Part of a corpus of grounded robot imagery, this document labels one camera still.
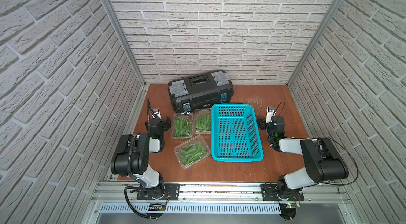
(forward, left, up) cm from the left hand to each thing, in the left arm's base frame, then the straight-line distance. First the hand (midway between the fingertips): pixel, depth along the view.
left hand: (160, 115), depth 94 cm
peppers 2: (-4, -26, -2) cm, 27 cm away
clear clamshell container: (-1, -18, -1) cm, 18 cm away
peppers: (-7, -14, -3) cm, 16 cm away
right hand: (-1, -66, +1) cm, 66 cm away
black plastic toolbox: (+11, -24, +9) cm, 28 cm away
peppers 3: (-22, -20, -5) cm, 30 cm away
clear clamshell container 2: (+3, -24, 0) cm, 24 cm away
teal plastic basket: (-11, -45, -5) cm, 47 cm away
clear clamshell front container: (-21, -14, 0) cm, 25 cm away
